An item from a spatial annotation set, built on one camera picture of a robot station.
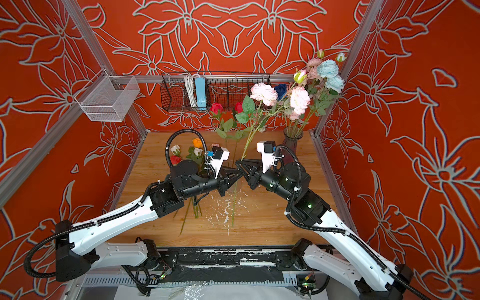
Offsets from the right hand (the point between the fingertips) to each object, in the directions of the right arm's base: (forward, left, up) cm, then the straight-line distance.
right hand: (236, 162), depth 58 cm
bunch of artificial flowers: (+31, +23, -33) cm, 51 cm away
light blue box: (+45, +17, -4) cm, 48 cm away
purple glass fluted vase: (+30, -28, -19) cm, 45 cm away
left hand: (-2, -3, -3) cm, 4 cm away
